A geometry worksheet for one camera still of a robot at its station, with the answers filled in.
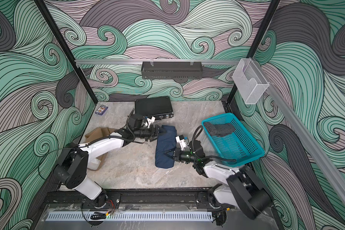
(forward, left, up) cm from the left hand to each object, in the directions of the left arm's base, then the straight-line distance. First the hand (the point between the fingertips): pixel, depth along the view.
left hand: (164, 133), depth 80 cm
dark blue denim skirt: (-4, 0, -2) cm, 5 cm away
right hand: (-11, 0, -6) cm, 13 cm away
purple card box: (+32, +53, -16) cm, 64 cm away
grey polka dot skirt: (+8, -35, -8) cm, 37 cm away
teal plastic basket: (+2, -50, -18) cm, 53 cm away
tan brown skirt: (+6, +46, -10) cm, 47 cm away
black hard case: (+36, +6, -18) cm, 41 cm away
